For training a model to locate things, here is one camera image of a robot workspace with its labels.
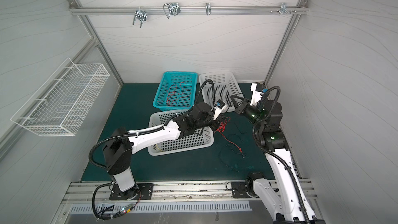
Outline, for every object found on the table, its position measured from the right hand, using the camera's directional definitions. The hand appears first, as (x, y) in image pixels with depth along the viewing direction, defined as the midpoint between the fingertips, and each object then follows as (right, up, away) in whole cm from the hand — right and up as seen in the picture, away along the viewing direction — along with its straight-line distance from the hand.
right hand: (234, 92), depth 66 cm
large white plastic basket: (-27, -28, +16) cm, 42 cm away
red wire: (-35, +2, +49) cm, 60 cm away
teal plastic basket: (-39, +13, +52) cm, 66 cm away
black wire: (+6, -34, +21) cm, 40 cm away
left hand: (-1, -11, +11) cm, 16 cm away
